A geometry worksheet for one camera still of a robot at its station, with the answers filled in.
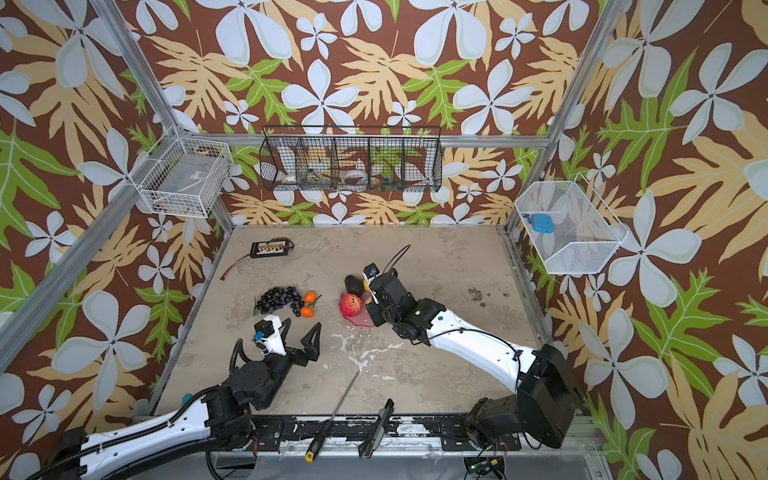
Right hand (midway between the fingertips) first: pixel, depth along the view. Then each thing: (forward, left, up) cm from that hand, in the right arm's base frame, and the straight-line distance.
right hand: (372, 297), depth 81 cm
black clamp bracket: (-26, -3, -16) cm, 31 cm away
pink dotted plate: (+1, +4, -15) cm, 15 cm away
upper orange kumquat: (+9, +21, -14) cm, 27 cm away
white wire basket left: (+31, +54, +18) cm, 65 cm away
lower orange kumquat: (+3, +21, -13) cm, 25 cm away
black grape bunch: (+8, +32, -12) cm, 35 cm away
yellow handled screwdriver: (-29, +12, -15) cm, 35 cm away
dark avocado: (+11, +6, -11) cm, 17 cm away
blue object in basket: (+19, -50, +9) cm, 55 cm away
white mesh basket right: (+15, -57, +11) cm, 60 cm away
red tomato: (+3, +7, -9) cm, 12 cm away
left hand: (-8, +17, +2) cm, 19 cm away
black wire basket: (+44, +6, +16) cm, 47 cm away
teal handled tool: (-21, +51, -16) cm, 58 cm away
